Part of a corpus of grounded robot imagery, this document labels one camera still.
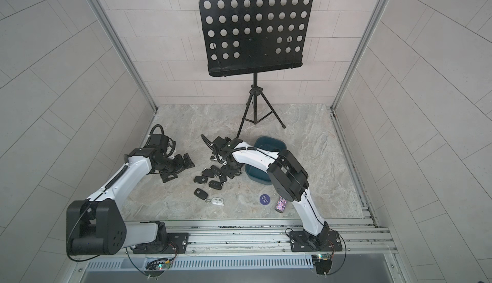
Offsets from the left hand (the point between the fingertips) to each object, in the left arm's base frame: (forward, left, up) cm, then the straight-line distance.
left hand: (190, 165), depth 85 cm
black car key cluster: (-1, -8, -6) cm, 10 cm away
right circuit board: (-35, -54, -6) cm, 64 cm away
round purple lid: (-12, -33, -7) cm, 36 cm away
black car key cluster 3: (-3, -14, -5) cm, 16 cm away
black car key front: (-10, -5, -6) cm, 13 cm away
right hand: (+1, -19, -7) cm, 20 cm away
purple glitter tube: (-15, -40, -4) cm, 43 cm away
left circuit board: (-36, +5, -6) cm, 37 cm away
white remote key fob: (-13, -13, -6) cm, 20 cm away
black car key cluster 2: (0, -11, -5) cm, 12 cm away
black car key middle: (-7, -11, -6) cm, 14 cm away
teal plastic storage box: (+15, -37, -3) cm, 40 cm away
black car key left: (-4, -4, -6) cm, 8 cm away
